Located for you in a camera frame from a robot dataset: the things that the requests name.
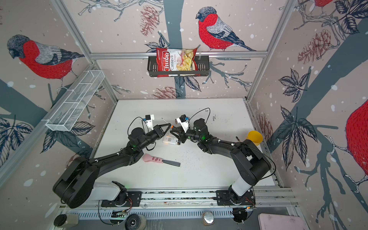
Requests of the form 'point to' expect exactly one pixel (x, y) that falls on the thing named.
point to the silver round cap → (208, 218)
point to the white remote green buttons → (169, 138)
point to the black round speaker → (133, 222)
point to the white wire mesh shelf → (66, 115)
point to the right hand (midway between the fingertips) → (170, 133)
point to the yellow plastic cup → (255, 136)
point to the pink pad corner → (280, 222)
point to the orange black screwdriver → (171, 126)
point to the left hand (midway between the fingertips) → (170, 125)
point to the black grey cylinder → (64, 220)
